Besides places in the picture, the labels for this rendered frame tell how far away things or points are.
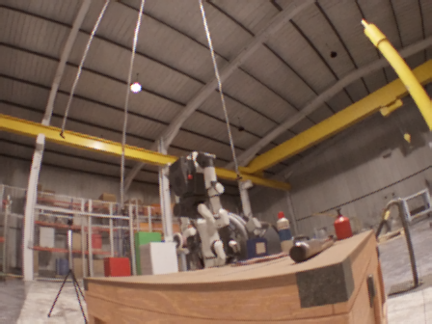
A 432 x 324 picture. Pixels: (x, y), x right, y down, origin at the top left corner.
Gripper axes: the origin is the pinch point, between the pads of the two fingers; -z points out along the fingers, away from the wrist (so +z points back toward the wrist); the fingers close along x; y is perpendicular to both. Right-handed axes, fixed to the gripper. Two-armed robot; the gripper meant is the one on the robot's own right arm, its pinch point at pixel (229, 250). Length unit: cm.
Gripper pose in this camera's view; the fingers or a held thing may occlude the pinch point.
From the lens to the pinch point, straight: 181.0
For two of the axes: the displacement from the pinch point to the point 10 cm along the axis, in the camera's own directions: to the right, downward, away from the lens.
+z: -2.9, -9.2, 2.8
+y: -6.7, 4.0, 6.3
